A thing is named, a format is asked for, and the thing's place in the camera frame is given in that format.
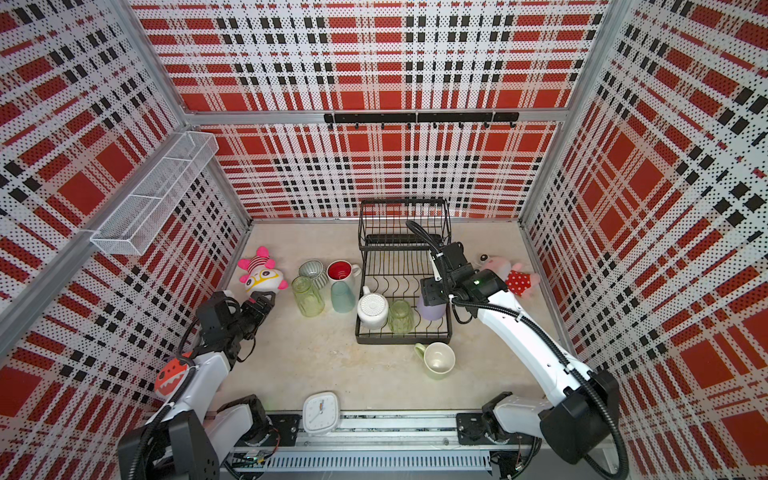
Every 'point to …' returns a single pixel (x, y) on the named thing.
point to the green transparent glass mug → (400, 316)
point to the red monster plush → (169, 377)
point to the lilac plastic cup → (431, 313)
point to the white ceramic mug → (372, 309)
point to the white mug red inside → (343, 271)
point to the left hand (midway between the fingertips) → (274, 302)
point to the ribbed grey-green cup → (314, 269)
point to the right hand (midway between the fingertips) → (439, 287)
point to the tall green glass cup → (307, 298)
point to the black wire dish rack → (396, 239)
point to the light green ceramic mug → (439, 359)
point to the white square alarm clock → (320, 412)
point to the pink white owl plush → (262, 276)
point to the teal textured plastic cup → (342, 297)
